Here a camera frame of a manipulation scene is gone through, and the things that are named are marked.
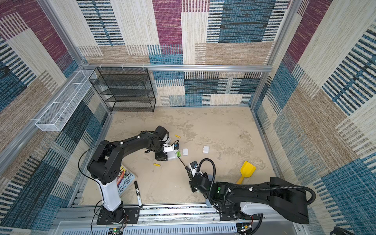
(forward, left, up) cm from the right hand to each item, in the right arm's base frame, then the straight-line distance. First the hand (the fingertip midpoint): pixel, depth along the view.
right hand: (192, 175), depth 83 cm
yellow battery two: (+8, +22, -2) cm, 24 cm away
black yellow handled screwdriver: (+1, +2, +3) cm, 3 cm away
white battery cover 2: (+18, -10, -3) cm, 20 cm away
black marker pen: (-8, +29, -2) cm, 31 cm away
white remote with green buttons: (+14, +11, -2) cm, 18 cm away
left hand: (+15, +17, -3) cm, 23 cm away
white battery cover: (+16, +4, -3) cm, 17 cm away
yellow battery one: (+28, +9, -2) cm, 30 cm away
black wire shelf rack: (+61, +48, +13) cm, 79 cm away
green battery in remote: (+15, +8, -2) cm, 17 cm away
